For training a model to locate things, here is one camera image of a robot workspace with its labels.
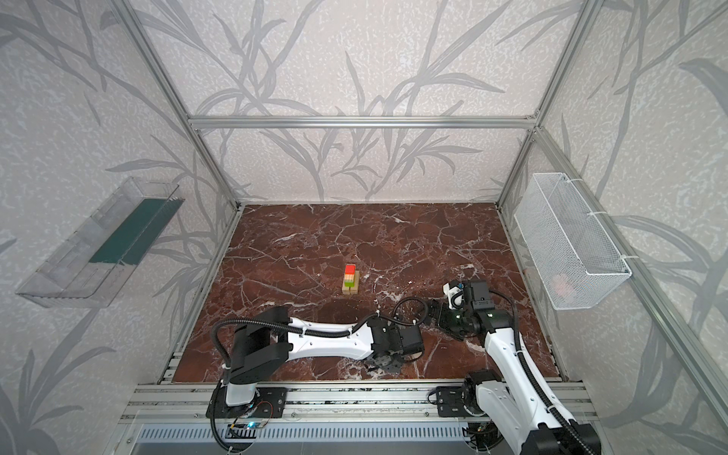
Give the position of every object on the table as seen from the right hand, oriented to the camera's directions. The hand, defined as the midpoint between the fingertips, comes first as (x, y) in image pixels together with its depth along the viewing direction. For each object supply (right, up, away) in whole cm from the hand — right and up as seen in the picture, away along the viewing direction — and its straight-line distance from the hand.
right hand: (427, 310), depth 81 cm
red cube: (-25, +8, +23) cm, 35 cm away
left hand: (-9, -14, -1) cm, 16 cm away
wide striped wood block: (-24, +7, +10) cm, 27 cm away
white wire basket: (+29, +17, -20) cm, 39 cm away
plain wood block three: (-24, +3, +12) cm, 27 cm away
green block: (-24, +6, +10) cm, 27 cm away
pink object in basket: (+34, +9, -8) cm, 36 cm away
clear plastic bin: (-80, +14, -17) cm, 84 cm away
